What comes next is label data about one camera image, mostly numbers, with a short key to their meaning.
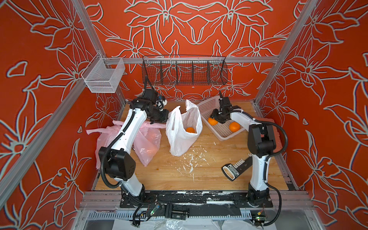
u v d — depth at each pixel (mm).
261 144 552
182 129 709
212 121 949
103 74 930
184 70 976
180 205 720
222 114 773
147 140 814
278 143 893
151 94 633
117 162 433
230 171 814
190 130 703
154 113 657
